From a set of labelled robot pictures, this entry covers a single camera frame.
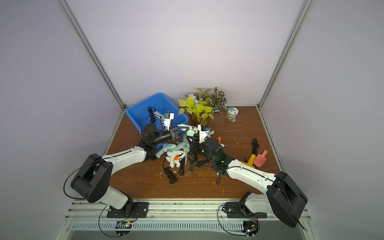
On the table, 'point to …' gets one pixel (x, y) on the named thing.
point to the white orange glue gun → (174, 157)
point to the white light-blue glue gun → (159, 115)
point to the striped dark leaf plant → (218, 101)
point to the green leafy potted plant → (196, 105)
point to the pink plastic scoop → (260, 159)
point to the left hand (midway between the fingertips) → (189, 131)
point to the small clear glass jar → (231, 114)
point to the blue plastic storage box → (143, 113)
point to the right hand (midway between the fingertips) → (189, 134)
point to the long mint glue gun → (184, 146)
